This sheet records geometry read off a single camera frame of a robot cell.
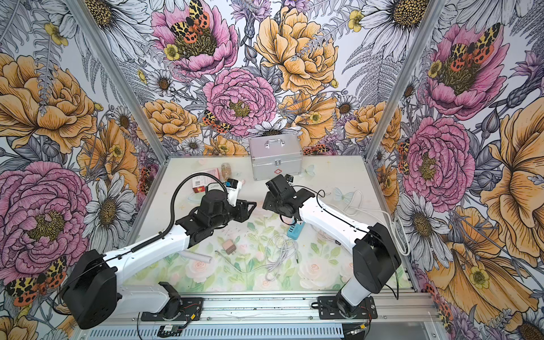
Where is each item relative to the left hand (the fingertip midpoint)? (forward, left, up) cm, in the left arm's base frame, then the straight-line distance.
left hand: (250, 208), depth 82 cm
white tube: (-13, +22, -15) cm, 29 cm away
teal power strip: (-3, -18, -13) cm, 23 cm away
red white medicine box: (+22, +27, -12) cm, 37 cm away
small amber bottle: (+31, +16, -13) cm, 37 cm away
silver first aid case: (+32, -10, -4) cm, 34 cm away
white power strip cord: (+11, -46, -15) cm, 50 cm away
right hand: (+1, -9, -2) cm, 9 cm away
